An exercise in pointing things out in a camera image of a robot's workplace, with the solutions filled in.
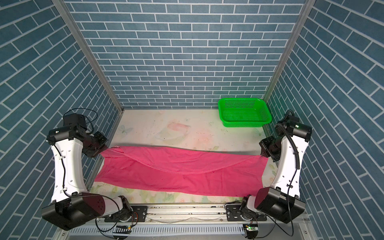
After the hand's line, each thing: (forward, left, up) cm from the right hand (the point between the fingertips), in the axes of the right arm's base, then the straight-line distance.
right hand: (263, 152), depth 71 cm
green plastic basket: (+49, -1, -22) cm, 54 cm away
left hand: (-2, +74, +2) cm, 74 cm away
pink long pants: (-5, +32, -14) cm, 35 cm away
